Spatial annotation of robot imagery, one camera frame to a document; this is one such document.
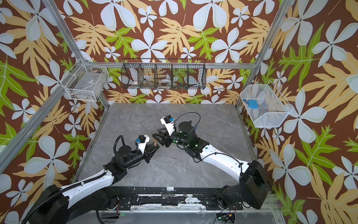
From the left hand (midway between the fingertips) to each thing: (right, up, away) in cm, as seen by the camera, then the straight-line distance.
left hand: (157, 144), depth 77 cm
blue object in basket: (+58, +24, +9) cm, 64 cm away
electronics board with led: (+37, -38, -4) cm, 53 cm away
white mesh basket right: (+65, +22, +7) cm, 69 cm away
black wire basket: (+2, +46, +20) cm, 50 cm away
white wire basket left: (-47, +38, +9) cm, 60 cm away
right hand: (0, +7, -7) cm, 10 cm away
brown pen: (0, +2, -4) cm, 4 cm away
